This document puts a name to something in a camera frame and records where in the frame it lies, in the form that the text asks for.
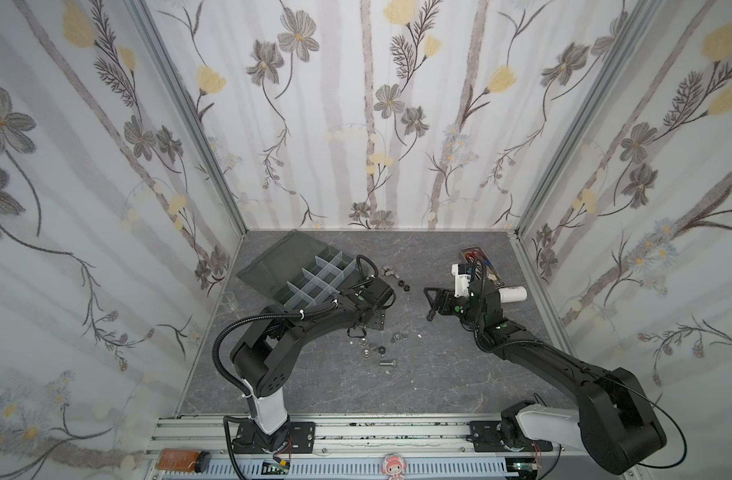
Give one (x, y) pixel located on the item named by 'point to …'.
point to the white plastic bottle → (513, 294)
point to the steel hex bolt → (388, 363)
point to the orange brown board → (183, 460)
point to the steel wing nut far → (389, 271)
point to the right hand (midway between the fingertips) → (428, 283)
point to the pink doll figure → (394, 466)
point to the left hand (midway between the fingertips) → (366, 311)
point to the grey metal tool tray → (469, 253)
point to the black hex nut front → (381, 350)
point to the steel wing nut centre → (398, 336)
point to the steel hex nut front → (366, 353)
